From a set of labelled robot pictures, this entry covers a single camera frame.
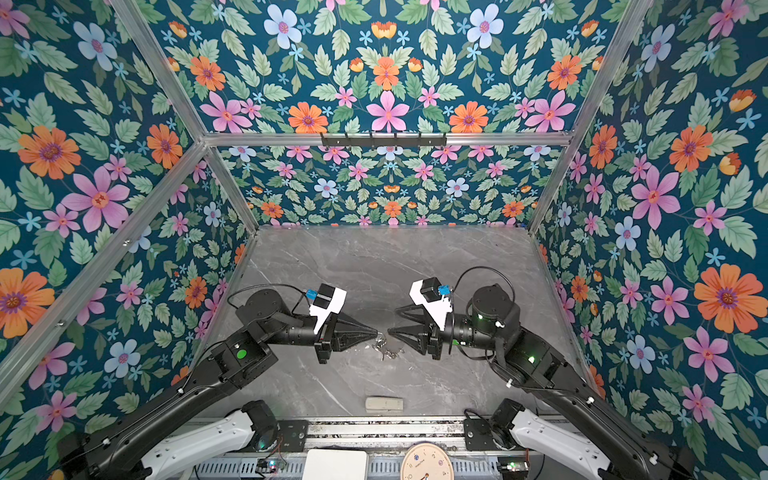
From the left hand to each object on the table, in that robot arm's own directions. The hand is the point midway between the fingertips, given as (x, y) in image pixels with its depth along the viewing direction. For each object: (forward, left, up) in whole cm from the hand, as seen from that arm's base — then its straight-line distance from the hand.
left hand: (372, 336), depth 51 cm
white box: (-16, +11, -32) cm, 38 cm away
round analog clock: (-16, -10, -34) cm, 39 cm away
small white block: (-4, 0, -34) cm, 34 cm away
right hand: (+4, -4, -2) cm, 6 cm away
